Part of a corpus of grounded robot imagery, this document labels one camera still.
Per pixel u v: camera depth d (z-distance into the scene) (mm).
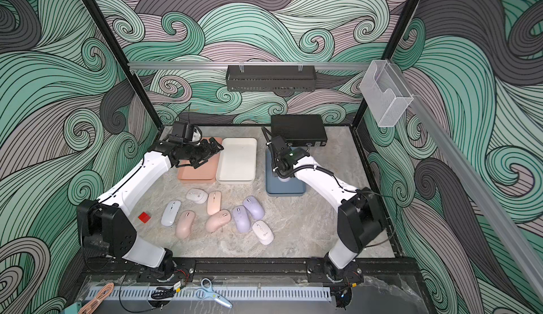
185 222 826
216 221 826
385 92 790
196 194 900
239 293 697
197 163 778
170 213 855
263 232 799
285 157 601
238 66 926
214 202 895
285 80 950
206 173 997
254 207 868
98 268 744
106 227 421
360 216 439
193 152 708
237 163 1037
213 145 760
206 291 696
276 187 921
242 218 829
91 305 655
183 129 646
